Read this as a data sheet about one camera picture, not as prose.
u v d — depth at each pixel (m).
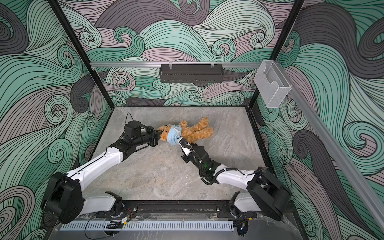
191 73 0.96
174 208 0.75
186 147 0.66
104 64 0.95
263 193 0.42
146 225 0.70
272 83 0.79
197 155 0.57
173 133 0.77
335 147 0.52
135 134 0.63
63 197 0.40
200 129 0.83
